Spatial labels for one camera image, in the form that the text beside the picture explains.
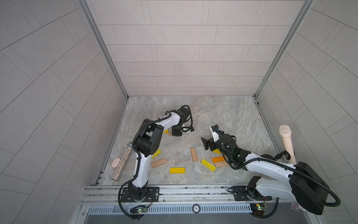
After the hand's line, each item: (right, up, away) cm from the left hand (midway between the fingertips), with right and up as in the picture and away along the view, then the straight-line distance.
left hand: (176, 130), depth 99 cm
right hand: (+19, -1, -16) cm, 25 cm away
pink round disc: (-34, -16, -19) cm, 42 cm away
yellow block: (-7, -1, -4) cm, 8 cm away
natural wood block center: (+12, -14, -15) cm, 24 cm away
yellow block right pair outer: (+23, -6, -27) cm, 36 cm away
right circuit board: (+43, -34, -31) cm, 63 cm away
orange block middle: (+26, -15, -15) cm, 34 cm away
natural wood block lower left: (-10, -17, -15) cm, 25 cm away
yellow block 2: (-11, -12, -13) cm, 21 cm away
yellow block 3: (+20, -17, -20) cm, 33 cm away
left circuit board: (-16, -32, -34) cm, 49 cm away
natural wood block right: (+27, -17, -19) cm, 37 cm away
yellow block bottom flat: (+2, -20, -20) cm, 28 cm away
